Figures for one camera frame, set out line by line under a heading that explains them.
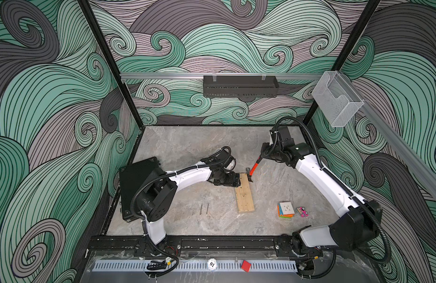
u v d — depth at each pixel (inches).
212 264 25.4
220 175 26.9
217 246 29.3
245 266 27.0
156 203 18.1
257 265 27.5
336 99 31.2
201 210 33.0
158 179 18.0
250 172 36.5
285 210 31.2
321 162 19.3
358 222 15.3
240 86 37.4
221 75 36.3
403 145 23.2
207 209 33.0
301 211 32.0
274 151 23.8
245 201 32.4
